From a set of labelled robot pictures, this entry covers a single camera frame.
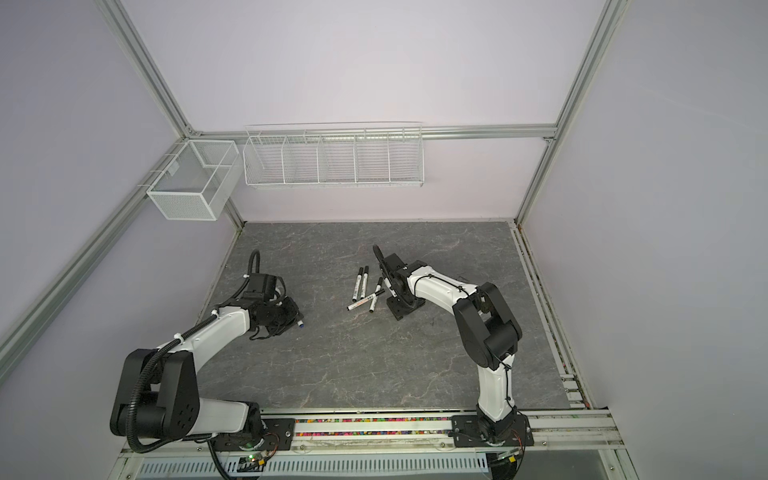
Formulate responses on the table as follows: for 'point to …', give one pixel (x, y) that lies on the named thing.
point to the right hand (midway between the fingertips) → (407, 309)
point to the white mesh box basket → (198, 181)
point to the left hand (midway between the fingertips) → (303, 318)
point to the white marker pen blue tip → (300, 324)
